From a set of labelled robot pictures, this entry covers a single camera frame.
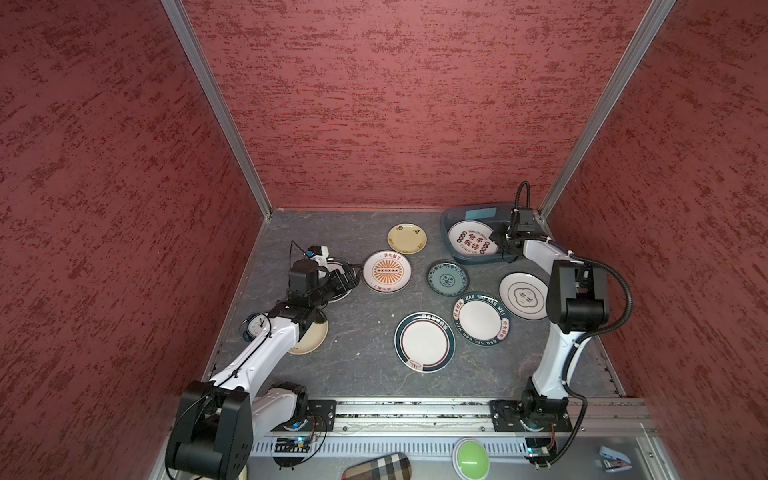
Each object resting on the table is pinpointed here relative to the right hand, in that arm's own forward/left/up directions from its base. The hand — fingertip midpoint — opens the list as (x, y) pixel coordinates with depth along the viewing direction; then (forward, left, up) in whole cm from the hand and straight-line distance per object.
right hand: (493, 238), depth 103 cm
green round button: (-62, +20, -5) cm, 65 cm away
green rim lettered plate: (-26, +8, -9) cm, 29 cm away
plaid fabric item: (-63, +38, -4) cm, 73 cm away
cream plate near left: (-32, +61, -6) cm, 69 cm away
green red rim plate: (-33, +28, -8) cm, 44 cm away
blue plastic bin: (+14, -6, -3) cm, 15 cm away
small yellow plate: (+6, +30, -6) cm, 32 cm away
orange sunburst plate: (-8, +39, -7) cm, 40 cm away
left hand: (-19, +48, +8) cm, 52 cm away
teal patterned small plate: (-12, +18, -7) cm, 22 cm away
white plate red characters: (+5, +5, -6) cm, 10 cm away
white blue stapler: (-63, -14, -7) cm, 65 cm away
